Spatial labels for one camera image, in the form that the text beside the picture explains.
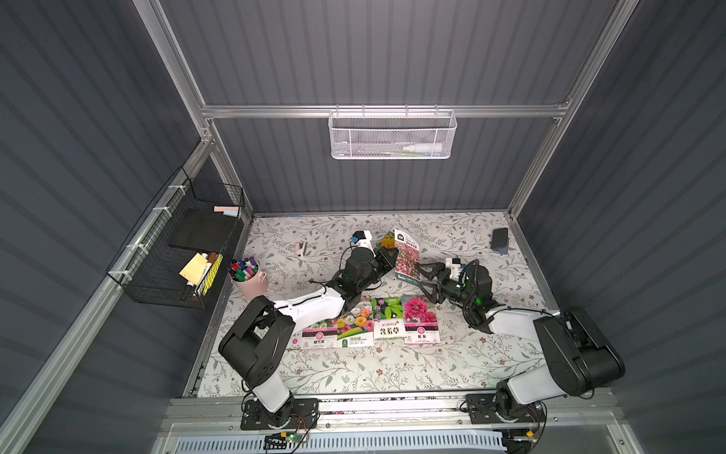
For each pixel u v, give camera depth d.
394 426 0.73
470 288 0.74
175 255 0.74
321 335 0.87
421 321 0.91
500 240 1.08
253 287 0.92
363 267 0.65
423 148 0.87
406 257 0.86
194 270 0.69
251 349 0.47
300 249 1.07
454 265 0.85
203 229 0.78
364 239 0.79
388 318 0.91
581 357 0.44
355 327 0.89
